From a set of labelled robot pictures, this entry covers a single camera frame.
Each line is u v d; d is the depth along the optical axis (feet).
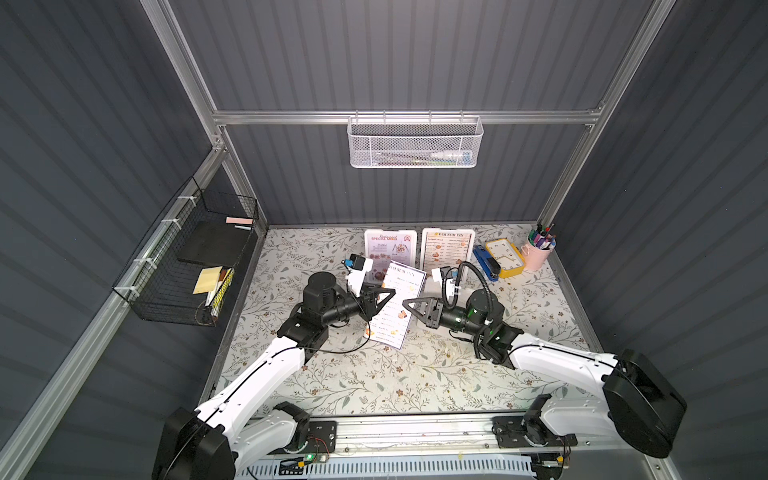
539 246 3.26
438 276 2.27
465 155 2.98
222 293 2.26
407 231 2.99
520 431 2.33
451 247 3.08
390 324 2.37
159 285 2.19
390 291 2.33
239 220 2.83
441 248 3.11
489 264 3.45
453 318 2.18
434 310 2.15
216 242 2.56
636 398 1.37
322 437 2.38
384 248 3.08
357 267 2.12
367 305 2.11
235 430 1.37
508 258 3.51
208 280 2.37
